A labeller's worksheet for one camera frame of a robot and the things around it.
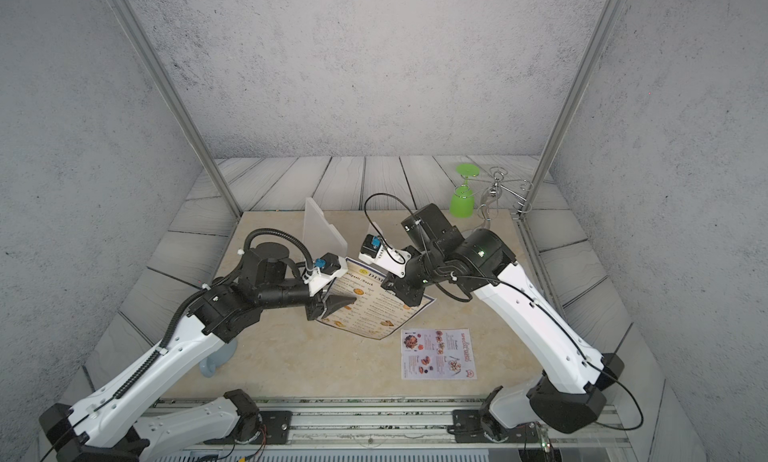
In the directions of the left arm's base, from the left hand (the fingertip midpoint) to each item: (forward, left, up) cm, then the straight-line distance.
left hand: (352, 288), depth 65 cm
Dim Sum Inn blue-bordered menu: (-2, -5, -6) cm, 8 cm away
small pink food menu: (-4, -21, -29) cm, 36 cm away
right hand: (-1, -8, +3) cm, 8 cm away
